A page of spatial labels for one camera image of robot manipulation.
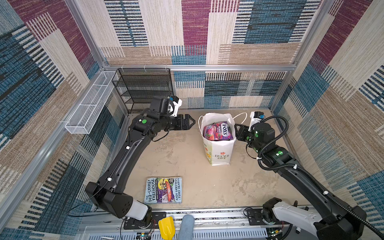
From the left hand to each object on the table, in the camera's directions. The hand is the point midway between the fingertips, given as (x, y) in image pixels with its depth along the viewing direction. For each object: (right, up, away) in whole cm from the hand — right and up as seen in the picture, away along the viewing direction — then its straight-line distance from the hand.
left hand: (190, 120), depth 70 cm
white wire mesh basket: (-65, +2, +23) cm, 68 cm away
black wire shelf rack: (-38, +25, +37) cm, 59 cm away
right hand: (+23, -4, +5) cm, 24 cm away
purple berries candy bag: (+15, -6, +12) cm, 20 cm away
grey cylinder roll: (-1, -49, -1) cm, 49 cm away
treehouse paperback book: (-14, -37, +11) cm, 41 cm away
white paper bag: (+15, -17, +10) cm, 24 cm away
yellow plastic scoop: (-11, -51, +2) cm, 52 cm away
